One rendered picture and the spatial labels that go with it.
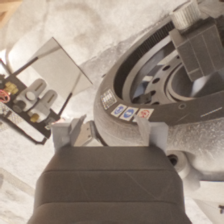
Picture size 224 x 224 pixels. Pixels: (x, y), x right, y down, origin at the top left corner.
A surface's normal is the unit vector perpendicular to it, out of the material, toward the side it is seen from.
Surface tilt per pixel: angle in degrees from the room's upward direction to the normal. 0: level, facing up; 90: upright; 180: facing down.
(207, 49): 3
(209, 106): 90
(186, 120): 90
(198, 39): 3
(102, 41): 0
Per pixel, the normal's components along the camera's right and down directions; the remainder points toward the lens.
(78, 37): -0.11, 0.62
